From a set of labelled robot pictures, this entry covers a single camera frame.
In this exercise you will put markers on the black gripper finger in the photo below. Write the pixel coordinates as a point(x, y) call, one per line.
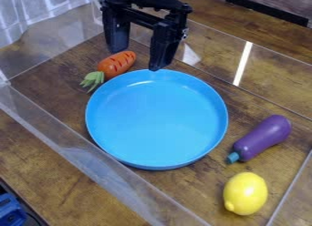
point(116, 28)
point(170, 30)

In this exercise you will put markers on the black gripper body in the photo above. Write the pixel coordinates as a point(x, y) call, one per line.
point(138, 17)

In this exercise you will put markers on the blue round tray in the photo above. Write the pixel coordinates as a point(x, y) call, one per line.
point(157, 120)

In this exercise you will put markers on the purple toy eggplant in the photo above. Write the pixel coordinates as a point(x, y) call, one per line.
point(268, 134)

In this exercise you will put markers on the orange toy carrot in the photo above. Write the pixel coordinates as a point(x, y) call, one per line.
point(110, 67)

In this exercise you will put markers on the white checkered curtain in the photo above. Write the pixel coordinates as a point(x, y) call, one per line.
point(22, 13)

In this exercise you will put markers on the yellow toy lemon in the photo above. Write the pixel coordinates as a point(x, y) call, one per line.
point(245, 193)

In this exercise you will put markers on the blue object at corner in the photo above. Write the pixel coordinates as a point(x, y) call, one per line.
point(12, 214)

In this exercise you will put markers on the clear acrylic enclosure wall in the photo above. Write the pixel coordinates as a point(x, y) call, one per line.
point(252, 56)

